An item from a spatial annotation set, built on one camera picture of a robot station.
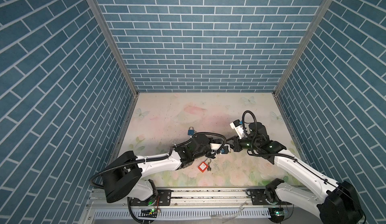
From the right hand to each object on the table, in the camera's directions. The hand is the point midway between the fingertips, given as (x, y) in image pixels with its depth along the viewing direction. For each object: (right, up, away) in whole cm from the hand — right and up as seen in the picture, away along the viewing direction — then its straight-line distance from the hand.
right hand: (222, 141), depth 77 cm
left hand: (0, 0, +1) cm, 1 cm away
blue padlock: (-18, +1, +22) cm, 29 cm away
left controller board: (-36, -34, -5) cm, 50 cm away
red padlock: (-10, -15, +6) cm, 19 cm away
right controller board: (+25, -33, -7) cm, 42 cm away
